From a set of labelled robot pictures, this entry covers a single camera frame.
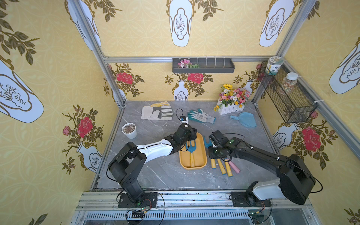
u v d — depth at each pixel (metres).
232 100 1.00
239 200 0.73
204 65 0.92
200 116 1.10
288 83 0.72
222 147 0.64
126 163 0.48
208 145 0.86
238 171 0.82
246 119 1.08
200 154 0.90
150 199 0.73
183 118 0.78
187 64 0.88
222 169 0.83
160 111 1.13
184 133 0.68
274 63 0.84
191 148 0.93
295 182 0.42
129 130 0.95
